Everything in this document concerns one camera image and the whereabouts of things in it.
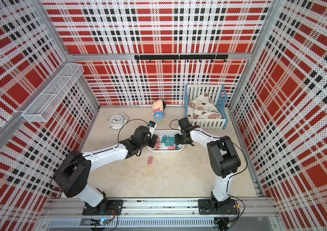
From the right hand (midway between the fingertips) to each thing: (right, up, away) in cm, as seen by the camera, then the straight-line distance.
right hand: (181, 140), depth 95 cm
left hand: (-15, +4, -5) cm, 17 cm away
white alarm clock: (-47, +13, +10) cm, 50 cm away
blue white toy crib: (+31, +34, +19) cm, 50 cm away
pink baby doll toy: (-17, +24, +15) cm, 33 cm away
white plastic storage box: (-10, -3, +2) cm, 11 cm away
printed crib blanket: (+19, +24, +23) cm, 38 cm away
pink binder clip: (-20, -12, -6) cm, 24 cm away
